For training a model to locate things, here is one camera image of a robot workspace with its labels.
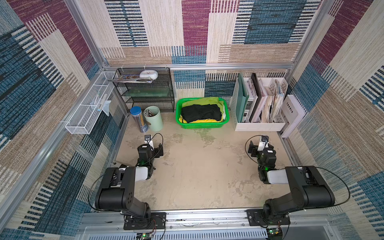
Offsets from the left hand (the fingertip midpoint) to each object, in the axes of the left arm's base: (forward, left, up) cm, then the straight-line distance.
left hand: (152, 144), depth 94 cm
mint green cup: (+16, 0, +8) cm, 18 cm away
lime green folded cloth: (+33, -36, +6) cm, 49 cm away
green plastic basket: (+15, -31, -1) cm, 35 cm away
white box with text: (+13, -88, +12) cm, 90 cm away
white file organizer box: (+14, -65, +18) cm, 69 cm away
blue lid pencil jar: (+14, +9, +9) cm, 19 cm away
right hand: (-1, -66, +4) cm, 66 cm away
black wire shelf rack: (+38, +8, +15) cm, 41 cm away
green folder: (+15, -54, +23) cm, 61 cm away
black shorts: (+19, -27, +8) cm, 34 cm away
